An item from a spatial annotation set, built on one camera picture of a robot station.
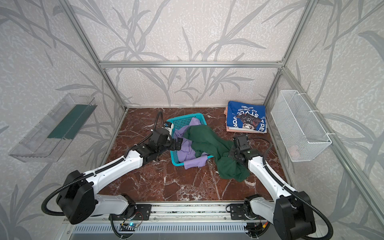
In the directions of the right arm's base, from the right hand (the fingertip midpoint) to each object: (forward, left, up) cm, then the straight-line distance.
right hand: (234, 147), depth 87 cm
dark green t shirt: (+4, +17, 0) cm, 18 cm away
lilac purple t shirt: (-1, +28, -8) cm, 30 cm away
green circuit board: (-37, +55, -11) cm, 68 cm away
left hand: (+5, +33, +8) cm, 34 cm away
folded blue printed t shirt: (+25, -13, -3) cm, 29 cm away
